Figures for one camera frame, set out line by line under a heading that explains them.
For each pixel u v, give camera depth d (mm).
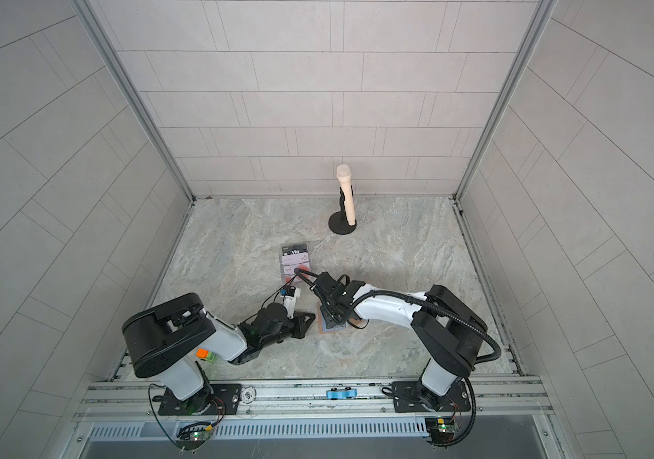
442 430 676
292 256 934
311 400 723
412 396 708
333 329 823
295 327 736
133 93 853
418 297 479
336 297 656
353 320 598
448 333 437
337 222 1059
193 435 652
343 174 878
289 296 783
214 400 694
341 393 704
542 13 712
